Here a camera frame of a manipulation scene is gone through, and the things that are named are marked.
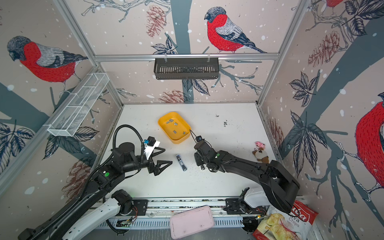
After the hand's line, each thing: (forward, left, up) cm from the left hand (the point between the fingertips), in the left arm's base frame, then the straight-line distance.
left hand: (166, 157), depth 67 cm
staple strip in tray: (+40, +5, -23) cm, 46 cm away
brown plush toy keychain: (+11, -53, -21) cm, 58 cm away
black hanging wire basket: (+67, -7, +5) cm, 67 cm away
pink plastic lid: (-23, -11, -20) cm, 32 cm away
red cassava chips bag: (-24, -50, -19) cm, 59 cm away
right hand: (+8, -14, -17) cm, 24 cm away
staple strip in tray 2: (+36, +1, -22) cm, 43 cm away
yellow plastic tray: (+34, +1, -24) cm, 42 cm away
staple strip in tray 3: (+30, +2, -23) cm, 38 cm away
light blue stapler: (+3, -7, -23) cm, 24 cm away
